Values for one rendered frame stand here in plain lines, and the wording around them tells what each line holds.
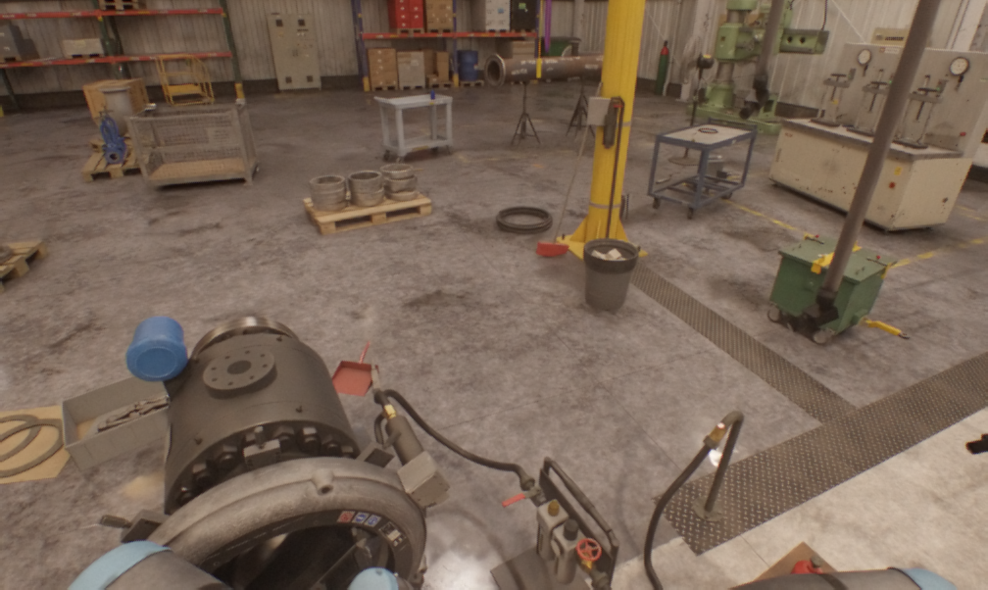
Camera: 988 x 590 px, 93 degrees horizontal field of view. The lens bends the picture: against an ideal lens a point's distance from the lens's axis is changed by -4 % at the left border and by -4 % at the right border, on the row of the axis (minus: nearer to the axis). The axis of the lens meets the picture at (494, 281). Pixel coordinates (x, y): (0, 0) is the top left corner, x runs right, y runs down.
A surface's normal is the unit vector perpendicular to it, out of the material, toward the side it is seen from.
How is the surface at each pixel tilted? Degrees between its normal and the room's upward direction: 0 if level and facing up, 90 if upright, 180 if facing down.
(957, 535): 0
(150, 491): 0
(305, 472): 17
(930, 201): 90
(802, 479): 0
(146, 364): 90
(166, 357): 90
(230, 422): 10
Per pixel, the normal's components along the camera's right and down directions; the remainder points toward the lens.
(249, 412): 0.02, -0.88
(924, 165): 0.22, 0.47
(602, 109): -0.38, 0.44
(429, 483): 0.48, 0.42
